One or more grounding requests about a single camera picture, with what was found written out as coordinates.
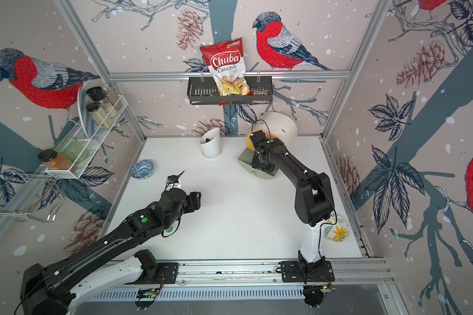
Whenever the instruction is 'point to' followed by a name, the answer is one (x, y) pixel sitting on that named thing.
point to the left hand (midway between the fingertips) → (198, 192)
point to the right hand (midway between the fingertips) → (258, 165)
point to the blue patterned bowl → (142, 169)
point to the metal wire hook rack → (54, 188)
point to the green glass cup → (70, 148)
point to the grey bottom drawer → (245, 160)
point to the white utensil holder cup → (211, 143)
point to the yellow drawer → (249, 144)
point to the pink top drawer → (269, 134)
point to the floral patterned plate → (338, 232)
